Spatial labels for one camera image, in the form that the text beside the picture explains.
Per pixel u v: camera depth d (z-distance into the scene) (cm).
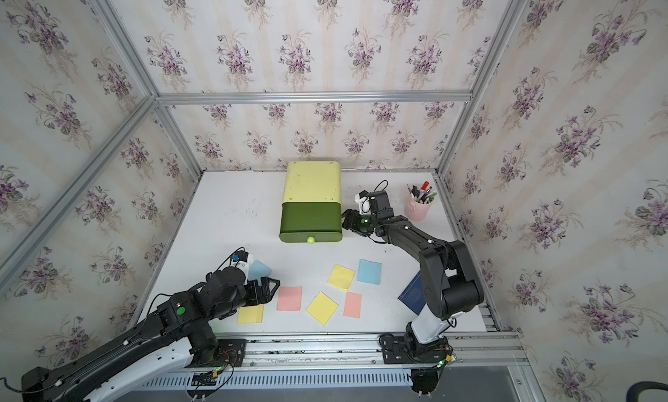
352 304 83
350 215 82
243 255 68
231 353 73
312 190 85
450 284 46
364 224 79
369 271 90
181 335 51
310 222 84
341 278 88
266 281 68
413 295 84
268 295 67
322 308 83
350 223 80
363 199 84
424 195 99
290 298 84
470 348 76
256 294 65
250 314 82
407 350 73
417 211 97
